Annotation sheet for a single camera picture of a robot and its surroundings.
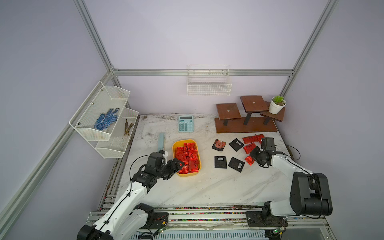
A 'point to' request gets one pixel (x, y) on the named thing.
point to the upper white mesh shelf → (96, 116)
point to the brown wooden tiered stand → (230, 120)
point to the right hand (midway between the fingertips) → (252, 156)
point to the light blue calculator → (185, 123)
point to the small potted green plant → (276, 104)
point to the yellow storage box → (179, 143)
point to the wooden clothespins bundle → (127, 128)
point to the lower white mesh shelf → (115, 147)
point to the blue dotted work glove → (104, 121)
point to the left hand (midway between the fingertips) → (180, 168)
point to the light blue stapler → (161, 141)
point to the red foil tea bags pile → (188, 155)
